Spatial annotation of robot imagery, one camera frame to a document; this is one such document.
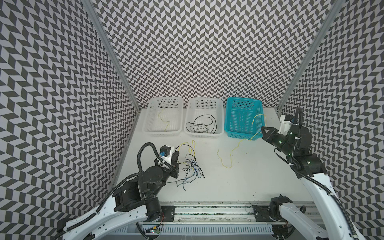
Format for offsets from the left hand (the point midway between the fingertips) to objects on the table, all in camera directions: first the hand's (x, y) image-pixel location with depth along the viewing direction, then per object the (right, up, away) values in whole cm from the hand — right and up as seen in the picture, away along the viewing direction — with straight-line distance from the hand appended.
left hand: (179, 153), depth 65 cm
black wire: (+5, -10, +16) cm, 20 cm away
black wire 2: (+16, +12, +41) cm, 46 cm away
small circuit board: (-12, -36, +3) cm, 38 cm away
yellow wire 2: (-19, +15, +48) cm, 53 cm away
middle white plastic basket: (+13, +16, +47) cm, 52 cm away
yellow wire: (+39, +1, +40) cm, 56 cm away
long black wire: (+12, +18, +39) cm, 45 cm away
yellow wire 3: (+4, 0, +10) cm, 10 cm away
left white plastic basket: (-19, +17, +51) cm, 57 cm away
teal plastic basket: (+43, +16, +47) cm, 66 cm away
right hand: (+39, +11, +5) cm, 41 cm away
